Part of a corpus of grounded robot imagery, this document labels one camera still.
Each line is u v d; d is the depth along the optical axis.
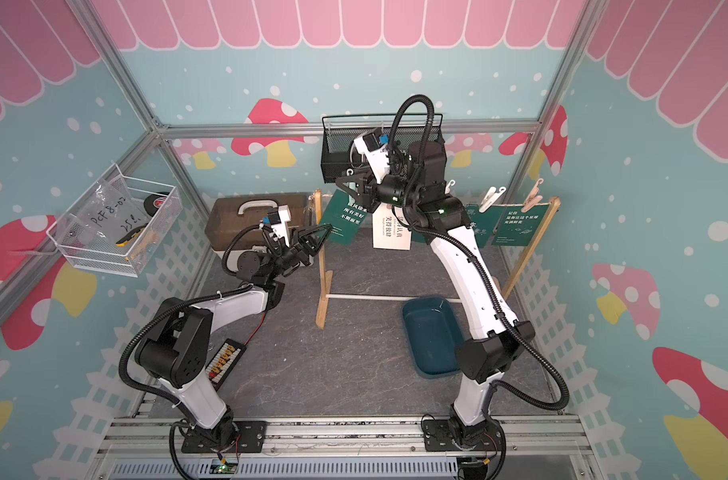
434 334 0.94
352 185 0.61
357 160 0.89
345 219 0.70
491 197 0.62
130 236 0.67
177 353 0.48
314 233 0.69
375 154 0.53
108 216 0.68
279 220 0.66
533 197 0.63
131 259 0.64
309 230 0.70
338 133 0.90
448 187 0.52
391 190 0.56
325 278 1.03
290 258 0.70
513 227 0.71
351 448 0.73
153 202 0.80
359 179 0.56
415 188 0.50
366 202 0.56
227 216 0.96
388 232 0.71
